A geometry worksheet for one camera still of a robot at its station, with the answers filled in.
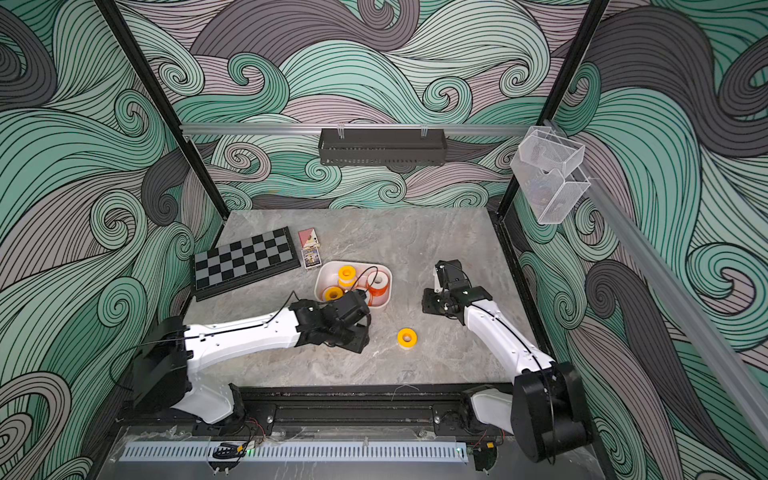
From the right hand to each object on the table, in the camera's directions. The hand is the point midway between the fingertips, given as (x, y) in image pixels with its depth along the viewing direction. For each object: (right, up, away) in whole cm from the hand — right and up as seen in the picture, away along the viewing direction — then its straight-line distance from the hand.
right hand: (432, 302), depth 86 cm
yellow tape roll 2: (-8, -10, 0) cm, 13 cm away
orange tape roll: (-16, +3, +9) cm, 18 cm away
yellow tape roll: (-31, +1, +7) cm, 32 cm away
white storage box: (-18, +6, +7) cm, 20 cm away
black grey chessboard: (-63, +11, +15) cm, 65 cm away
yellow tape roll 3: (-27, +7, +9) cm, 29 cm away
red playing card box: (-42, +19, +24) cm, 52 cm away
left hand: (-19, -7, -8) cm, 22 cm away
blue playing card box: (-40, +12, +18) cm, 45 cm away
